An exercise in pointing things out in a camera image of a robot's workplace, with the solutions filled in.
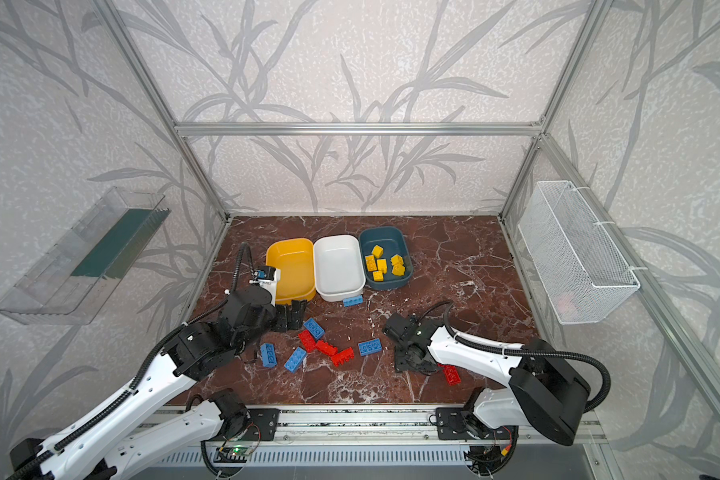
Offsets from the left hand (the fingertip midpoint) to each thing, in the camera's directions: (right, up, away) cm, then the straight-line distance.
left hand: (296, 294), depth 73 cm
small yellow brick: (+27, +5, +32) cm, 42 cm away
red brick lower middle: (+10, -19, +9) cm, 24 cm away
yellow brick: (+21, +5, +29) cm, 36 cm away
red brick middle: (+5, -18, +11) cm, 22 cm away
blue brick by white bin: (+11, -6, +21) cm, 25 cm away
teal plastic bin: (+26, +13, +38) cm, 48 cm away
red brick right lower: (+41, -24, +8) cm, 48 cm away
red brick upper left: (0, -16, +13) cm, 21 cm away
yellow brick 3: (+27, +2, +29) cm, 40 cm away
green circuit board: (-14, -38, -2) cm, 41 cm away
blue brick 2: (+18, -18, +14) cm, 29 cm away
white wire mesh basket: (+63, +8, -11) cm, 64 cm away
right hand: (+28, -20, +11) cm, 36 cm away
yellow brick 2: (+20, +1, +26) cm, 32 cm away
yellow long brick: (+18, +5, +31) cm, 36 cm away
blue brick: (-3, -20, +10) cm, 23 cm away
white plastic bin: (+6, +4, +32) cm, 33 cm away
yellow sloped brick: (+20, +9, +34) cm, 41 cm away
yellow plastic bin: (-10, +6, +34) cm, 36 cm away
